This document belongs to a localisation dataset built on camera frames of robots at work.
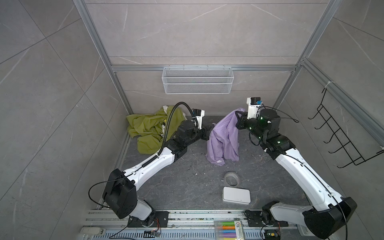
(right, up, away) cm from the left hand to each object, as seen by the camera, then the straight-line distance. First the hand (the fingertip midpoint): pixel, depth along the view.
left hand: (214, 122), depth 73 cm
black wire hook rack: (+58, -6, -4) cm, 59 cm away
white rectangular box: (+13, -40, +8) cm, 43 cm away
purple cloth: (+6, -10, +5) cm, 12 cm away
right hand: (+10, +6, -2) cm, 12 cm away
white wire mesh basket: (-9, +30, +28) cm, 42 cm away
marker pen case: (+7, -51, -4) cm, 52 cm away
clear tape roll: (+12, -33, +15) cm, 38 cm away
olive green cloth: (-42, -3, +27) cm, 50 cm away
